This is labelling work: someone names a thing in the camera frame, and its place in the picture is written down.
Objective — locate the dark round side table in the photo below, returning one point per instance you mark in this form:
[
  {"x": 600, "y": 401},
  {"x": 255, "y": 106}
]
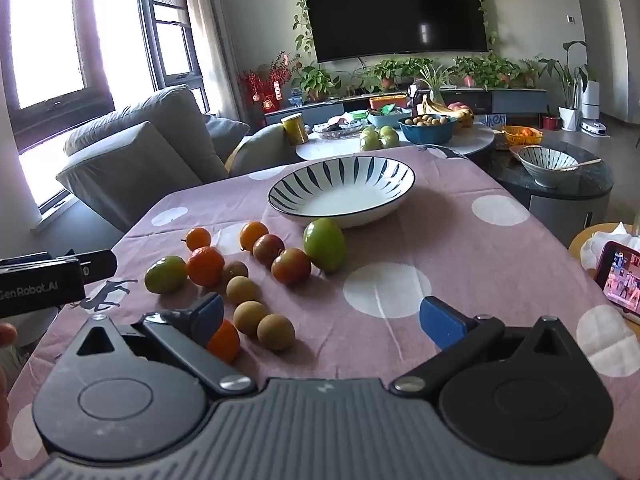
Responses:
[{"x": 590, "y": 185}]

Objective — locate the grey sofa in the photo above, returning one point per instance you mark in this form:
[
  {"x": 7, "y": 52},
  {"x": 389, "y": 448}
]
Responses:
[{"x": 130, "y": 160}]

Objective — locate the spider plant in vase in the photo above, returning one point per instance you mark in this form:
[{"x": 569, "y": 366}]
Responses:
[{"x": 435, "y": 82}]

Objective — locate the grey cushion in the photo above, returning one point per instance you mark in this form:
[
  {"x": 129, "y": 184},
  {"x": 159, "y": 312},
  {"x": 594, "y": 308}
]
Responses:
[{"x": 225, "y": 132}]

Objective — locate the narrow dark framed window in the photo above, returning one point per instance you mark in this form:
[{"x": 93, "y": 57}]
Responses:
[{"x": 170, "y": 35}]

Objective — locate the large green jujube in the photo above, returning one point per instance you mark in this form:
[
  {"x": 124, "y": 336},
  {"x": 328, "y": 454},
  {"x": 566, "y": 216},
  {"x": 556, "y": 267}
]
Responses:
[{"x": 325, "y": 244}]

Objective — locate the blue bowl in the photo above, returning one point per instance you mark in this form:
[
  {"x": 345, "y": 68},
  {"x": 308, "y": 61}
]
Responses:
[{"x": 427, "y": 133}]

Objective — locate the green apple front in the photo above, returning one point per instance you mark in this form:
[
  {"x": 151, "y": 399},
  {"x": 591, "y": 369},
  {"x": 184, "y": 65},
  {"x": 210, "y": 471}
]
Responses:
[{"x": 165, "y": 274}]

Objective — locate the white air purifier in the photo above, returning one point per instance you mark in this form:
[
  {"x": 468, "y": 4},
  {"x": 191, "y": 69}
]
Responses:
[{"x": 591, "y": 95}]

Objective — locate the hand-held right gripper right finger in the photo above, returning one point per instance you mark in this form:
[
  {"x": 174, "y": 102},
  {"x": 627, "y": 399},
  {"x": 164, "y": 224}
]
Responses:
[{"x": 440, "y": 320}]

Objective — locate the white round coffee table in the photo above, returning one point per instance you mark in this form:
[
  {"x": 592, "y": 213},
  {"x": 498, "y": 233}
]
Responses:
[{"x": 325, "y": 150}]

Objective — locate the bumpy orange mandarin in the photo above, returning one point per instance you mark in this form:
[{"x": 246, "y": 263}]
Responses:
[{"x": 205, "y": 266}]

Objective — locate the red tomato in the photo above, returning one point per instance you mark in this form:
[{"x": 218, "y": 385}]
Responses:
[
  {"x": 291, "y": 265},
  {"x": 268, "y": 249}
]

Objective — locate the glass plate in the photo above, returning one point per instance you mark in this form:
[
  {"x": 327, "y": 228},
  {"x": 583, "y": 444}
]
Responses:
[{"x": 337, "y": 131}]

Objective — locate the pile of longans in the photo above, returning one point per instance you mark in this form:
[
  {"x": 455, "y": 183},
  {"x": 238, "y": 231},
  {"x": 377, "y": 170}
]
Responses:
[{"x": 425, "y": 121}]

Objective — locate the person's left hand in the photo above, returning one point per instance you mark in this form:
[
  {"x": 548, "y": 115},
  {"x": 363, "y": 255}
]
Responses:
[{"x": 6, "y": 330}]

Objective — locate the smartphone in red case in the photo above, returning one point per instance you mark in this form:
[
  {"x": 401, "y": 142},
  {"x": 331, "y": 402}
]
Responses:
[{"x": 620, "y": 280}]

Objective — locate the tall plant in white pot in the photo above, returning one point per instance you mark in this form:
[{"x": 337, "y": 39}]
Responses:
[{"x": 570, "y": 75}]

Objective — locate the bunch of bananas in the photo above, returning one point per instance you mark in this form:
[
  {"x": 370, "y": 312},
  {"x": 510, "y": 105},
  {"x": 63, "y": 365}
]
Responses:
[{"x": 437, "y": 107}]

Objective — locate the red berry branch decoration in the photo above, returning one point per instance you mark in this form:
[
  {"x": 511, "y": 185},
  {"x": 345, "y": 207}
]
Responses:
[{"x": 260, "y": 85}]

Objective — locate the pink peach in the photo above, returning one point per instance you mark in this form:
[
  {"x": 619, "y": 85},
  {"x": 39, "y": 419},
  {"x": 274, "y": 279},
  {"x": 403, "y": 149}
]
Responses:
[{"x": 457, "y": 106}]

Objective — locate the beige curtain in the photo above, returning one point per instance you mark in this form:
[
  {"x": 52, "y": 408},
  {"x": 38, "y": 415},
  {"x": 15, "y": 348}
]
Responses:
[{"x": 210, "y": 35}]

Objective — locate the brown longan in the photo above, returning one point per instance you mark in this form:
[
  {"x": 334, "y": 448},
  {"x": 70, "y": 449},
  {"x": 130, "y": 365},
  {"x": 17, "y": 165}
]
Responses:
[
  {"x": 250, "y": 317},
  {"x": 276, "y": 331},
  {"x": 243, "y": 290},
  {"x": 235, "y": 270}
]

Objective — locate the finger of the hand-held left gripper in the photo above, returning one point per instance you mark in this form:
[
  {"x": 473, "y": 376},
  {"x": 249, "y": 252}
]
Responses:
[{"x": 100, "y": 265}]

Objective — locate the blue toy model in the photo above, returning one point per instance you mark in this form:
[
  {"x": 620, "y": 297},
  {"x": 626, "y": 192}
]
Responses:
[{"x": 296, "y": 96}]

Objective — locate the large dark framed window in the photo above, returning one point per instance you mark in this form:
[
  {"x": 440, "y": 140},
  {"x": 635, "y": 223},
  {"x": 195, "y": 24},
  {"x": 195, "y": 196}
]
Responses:
[{"x": 50, "y": 35}]

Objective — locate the grey pillow with yellow piping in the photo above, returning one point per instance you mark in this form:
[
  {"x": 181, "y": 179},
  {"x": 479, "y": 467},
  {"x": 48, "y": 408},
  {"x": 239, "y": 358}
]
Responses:
[{"x": 260, "y": 152}]

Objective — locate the orange plastic basket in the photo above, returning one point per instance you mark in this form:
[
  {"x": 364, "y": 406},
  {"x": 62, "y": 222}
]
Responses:
[{"x": 522, "y": 140}]

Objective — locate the pink polka dot tablecloth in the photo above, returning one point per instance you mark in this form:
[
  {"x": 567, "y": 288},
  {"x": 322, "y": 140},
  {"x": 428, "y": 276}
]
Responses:
[{"x": 450, "y": 260}]

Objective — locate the green potted plant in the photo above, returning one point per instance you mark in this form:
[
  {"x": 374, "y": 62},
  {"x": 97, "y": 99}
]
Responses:
[
  {"x": 315, "y": 80},
  {"x": 502, "y": 72},
  {"x": 417, "y": 66},
  {"x": 530, "y": 72},
  {"x": 387, "y": 72},
  {"x": 467, "y": 72}
]

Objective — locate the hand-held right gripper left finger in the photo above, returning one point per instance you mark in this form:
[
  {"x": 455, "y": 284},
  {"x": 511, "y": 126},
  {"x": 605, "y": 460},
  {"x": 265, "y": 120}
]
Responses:
[{"x": 210, "y": 310}]

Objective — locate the black wall television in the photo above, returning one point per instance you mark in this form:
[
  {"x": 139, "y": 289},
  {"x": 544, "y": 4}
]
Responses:
[{"x": 395, "y": 10}]

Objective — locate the wooden chopsticks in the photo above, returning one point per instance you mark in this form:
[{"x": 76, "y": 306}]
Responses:
[{"x": 585, "y": 162}]

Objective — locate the orange box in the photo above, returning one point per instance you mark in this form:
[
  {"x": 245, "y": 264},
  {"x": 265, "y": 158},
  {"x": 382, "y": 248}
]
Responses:
[{"x": 387, "y": 101}]

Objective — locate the green apple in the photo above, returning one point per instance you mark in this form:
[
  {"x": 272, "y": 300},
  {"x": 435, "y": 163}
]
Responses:
[
  {"x": 371, "y": 143},
  {"x": 391, "y": 140},
  {"x": 388, "y": 131},
  {"x": 369, "y": 132},
  {"x": 165, "y": 274}
]

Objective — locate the light blue tray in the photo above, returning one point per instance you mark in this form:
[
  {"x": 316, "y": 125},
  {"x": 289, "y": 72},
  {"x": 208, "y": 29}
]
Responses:
[{"x": 392, "y": 120}]

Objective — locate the yellow tin can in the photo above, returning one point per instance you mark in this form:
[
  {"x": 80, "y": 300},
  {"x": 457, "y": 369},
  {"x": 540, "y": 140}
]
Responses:
[{"x": 295, "y": 129}]

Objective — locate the grey television cabinet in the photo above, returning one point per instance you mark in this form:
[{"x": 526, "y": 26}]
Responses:
[{"x": 515, "y": 100}]

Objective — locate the white tissue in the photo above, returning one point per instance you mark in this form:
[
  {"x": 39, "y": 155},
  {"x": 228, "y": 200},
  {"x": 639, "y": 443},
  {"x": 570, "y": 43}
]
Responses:
[{"x": 607, "y": 245}]

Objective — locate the large striped ceramic bowl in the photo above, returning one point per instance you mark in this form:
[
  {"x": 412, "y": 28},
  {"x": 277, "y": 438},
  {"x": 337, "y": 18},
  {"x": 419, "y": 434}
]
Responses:
[{"x": 345, "y": 200}]

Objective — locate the red pot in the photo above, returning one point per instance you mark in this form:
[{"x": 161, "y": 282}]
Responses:
[{"x": 551, "y": 121}]

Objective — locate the small striped bowl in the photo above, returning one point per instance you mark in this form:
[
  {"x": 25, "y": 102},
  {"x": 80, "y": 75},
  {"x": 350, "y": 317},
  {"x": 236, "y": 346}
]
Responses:
[{"x": 542, "y": 170}]

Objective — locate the small orange with stem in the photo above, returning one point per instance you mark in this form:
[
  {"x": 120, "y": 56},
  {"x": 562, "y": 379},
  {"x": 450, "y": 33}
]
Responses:
[{"x": 197, "y": 238}]

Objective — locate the yellow round stool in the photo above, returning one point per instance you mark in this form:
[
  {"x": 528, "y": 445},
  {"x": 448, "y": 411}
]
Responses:
[{"x": 577, "y": 247}]

